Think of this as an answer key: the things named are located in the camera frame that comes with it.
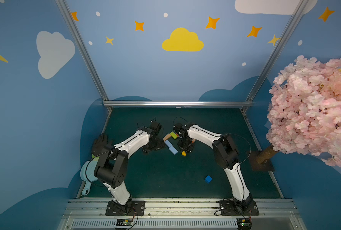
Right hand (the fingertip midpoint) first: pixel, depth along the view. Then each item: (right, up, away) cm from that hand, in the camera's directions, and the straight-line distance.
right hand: (183, 150), depth 97 cm
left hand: (-17, +3, -5) cm, 18 cm away
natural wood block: (-12, +8, +6) cm, 16 cm away
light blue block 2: (-7, 0, -1) cm, 7 cm away
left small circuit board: (-32, -32, -25) cm, 52 cm away
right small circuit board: (+30, -34, -24) cm, 51 cm away
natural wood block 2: (+4, +9, -17) cm, 20 cm away
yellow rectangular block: (0, -1, -3) cm, 4 cm away
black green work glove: (-58, +5, +2) cm, 58 cm away
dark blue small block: (+14, -14, -14) cm, 24 cm away
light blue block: (-10, +4, +3) cm, 11 cm away
